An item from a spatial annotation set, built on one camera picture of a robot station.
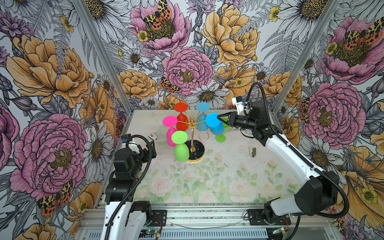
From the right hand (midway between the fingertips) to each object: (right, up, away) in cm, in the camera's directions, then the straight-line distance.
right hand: (218, 121), depth 73 cm
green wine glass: (+7, -11, +32) cm, 34 cm away
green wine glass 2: (-18, -14, 0) cm, 23 cm away
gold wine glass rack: (-10, -17, +25) cm, 32 cm away
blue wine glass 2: (-8, -1, +12) cm, 14 cm away
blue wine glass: (-1, -3, -1) cm, 3 cm away
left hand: (-34, -13, -1) cm, 37 cm away
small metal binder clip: (+25, -19, +23) cm, 39 cm away
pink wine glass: (-24, 0, +2) cm, 24 cm away
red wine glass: (-17, -1, +3) cm, 17 cm away
